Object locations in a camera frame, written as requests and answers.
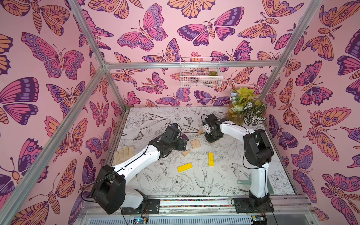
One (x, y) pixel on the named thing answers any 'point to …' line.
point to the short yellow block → (211, 159)
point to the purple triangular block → (184, 136)
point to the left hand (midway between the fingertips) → (183, 141)
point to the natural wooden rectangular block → (195, 143)
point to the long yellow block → (184, 167)
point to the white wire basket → (200, 72)
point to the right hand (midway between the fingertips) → (211, 138)
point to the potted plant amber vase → (245, 106)
